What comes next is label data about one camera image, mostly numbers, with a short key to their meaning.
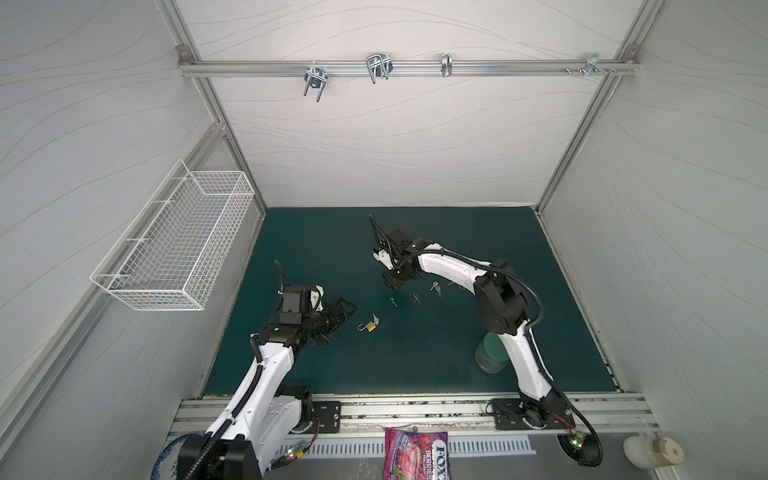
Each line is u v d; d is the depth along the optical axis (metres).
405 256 0.73
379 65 0.77
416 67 0.77
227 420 0.41
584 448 0.72
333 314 0.73
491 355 0.73
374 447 0.70
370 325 0.89
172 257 0.68
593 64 0.76
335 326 0.72
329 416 0.73
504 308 0.57
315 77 0.79
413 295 0.95
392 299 0.95
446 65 0.78
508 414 0.73
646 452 0.64
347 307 0.79
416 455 0.67
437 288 0.98
